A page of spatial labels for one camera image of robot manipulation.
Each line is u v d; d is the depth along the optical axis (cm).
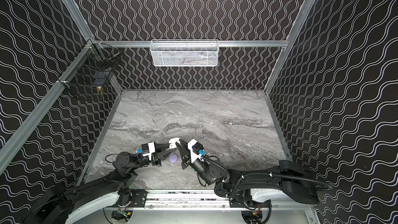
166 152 64
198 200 76
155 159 62
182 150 64
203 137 95
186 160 57
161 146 65
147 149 57
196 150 52
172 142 65
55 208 42
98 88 82
